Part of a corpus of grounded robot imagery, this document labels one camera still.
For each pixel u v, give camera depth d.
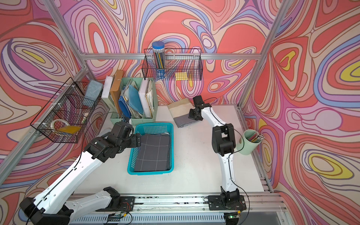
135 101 0.95
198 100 0.84
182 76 0.91
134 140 0.65
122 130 0.53
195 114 0.79
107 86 0.87
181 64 0.93
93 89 0.81
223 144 0.60
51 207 0.38
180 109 1.15
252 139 0.84
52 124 0.66
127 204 0.72
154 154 0.85
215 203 0.73
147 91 0.94
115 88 0.85
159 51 0.72
